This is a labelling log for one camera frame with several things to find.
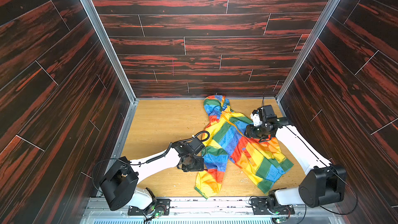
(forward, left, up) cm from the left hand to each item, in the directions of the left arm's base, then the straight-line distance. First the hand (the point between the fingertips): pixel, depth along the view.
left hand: (201, 169), depth 81 cm
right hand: (+18, -28, +9) cm, 35 cm away
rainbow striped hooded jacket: (+8, -33, -4) cm, 34 cm away
